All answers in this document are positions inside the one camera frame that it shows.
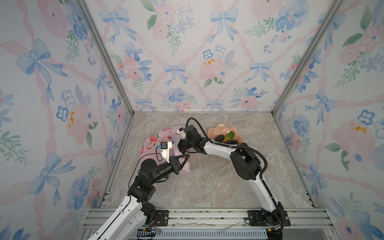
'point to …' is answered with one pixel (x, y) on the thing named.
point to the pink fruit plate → (222, 129)
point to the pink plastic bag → (165, 134)
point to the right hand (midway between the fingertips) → (167, 146)
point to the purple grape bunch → (235, 142)
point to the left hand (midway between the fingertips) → (190, 156)
